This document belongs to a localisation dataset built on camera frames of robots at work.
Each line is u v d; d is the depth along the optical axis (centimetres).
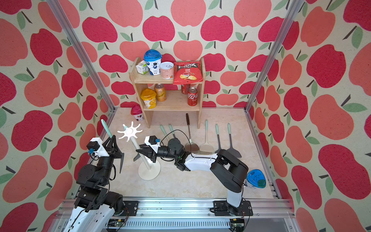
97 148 53
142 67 77
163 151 66
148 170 87
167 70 73
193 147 95
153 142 60
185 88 96
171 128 108
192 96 86
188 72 75
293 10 71
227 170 46
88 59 92
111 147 60
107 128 61
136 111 107
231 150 98
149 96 86
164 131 107
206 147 96
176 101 98
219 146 98
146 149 69
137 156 77
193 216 110
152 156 67
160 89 89
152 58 74
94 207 51
